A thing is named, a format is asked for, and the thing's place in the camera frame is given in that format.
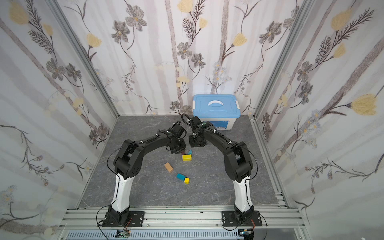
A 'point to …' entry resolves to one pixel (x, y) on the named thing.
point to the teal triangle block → (190, 152)
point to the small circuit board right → (247, 233)
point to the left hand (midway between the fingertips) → (187, 149)
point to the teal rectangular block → (180, 176)
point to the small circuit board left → (121, 233)
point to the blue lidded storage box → (222, 111)
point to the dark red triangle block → (183, 153)
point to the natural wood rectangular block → (168, 167)
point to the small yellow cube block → (187, 180)
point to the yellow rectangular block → (187, 157)
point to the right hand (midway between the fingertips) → (197, 140)
